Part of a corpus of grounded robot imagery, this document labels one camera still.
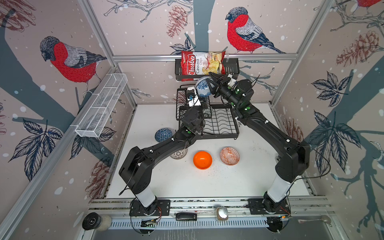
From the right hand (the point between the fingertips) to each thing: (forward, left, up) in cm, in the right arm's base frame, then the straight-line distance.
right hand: (202, 77), depth 67 cm
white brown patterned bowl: (-16, +14, -46) cm, 51 cm away
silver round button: (-46, -10, -40) cm, 62 cm away
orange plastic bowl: (-20, 0, -44) cm, 49 cm away
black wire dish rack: (+12, -11, -45) cm, 48 cm away
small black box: (-48, +7, -43) cm, 65 cm away
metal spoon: (-45, -59, -49) cm, 89 cm away
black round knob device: (-53, +46, -34) cm, 78 cm away
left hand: (-2, +3, -5) cm, 6 cm away
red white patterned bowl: (-15, -17, -47) cm, 52 cm away
